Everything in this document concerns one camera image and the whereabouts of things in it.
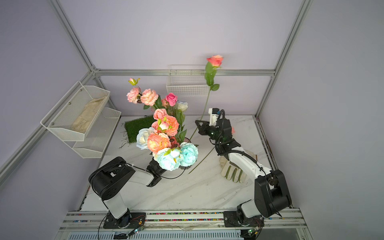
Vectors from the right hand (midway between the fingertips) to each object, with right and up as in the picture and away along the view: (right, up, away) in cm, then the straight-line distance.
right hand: (198, 122), depth 80 cm
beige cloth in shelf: (-61, 0, -4) cm, 61 cm away
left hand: (-7, -15, +6) cm, 18 cm away
